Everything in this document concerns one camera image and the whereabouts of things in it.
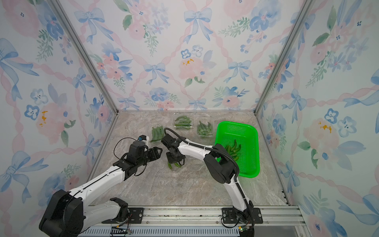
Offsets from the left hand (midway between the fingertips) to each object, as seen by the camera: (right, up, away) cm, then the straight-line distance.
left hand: (160, 149), depth 86 cm
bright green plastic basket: (+53, +3, +18) cm, 56 cm away
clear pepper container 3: (+8, -11, +5) cm, 14 cm away
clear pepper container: (+12, +16, +21) cm, 29 cm away
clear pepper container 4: (+28, +12, +20) cm, 36 cm away
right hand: (+7, -7, +7) cm, 12 cm away
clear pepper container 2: (-6, +8, +17) cm, 20 cm away
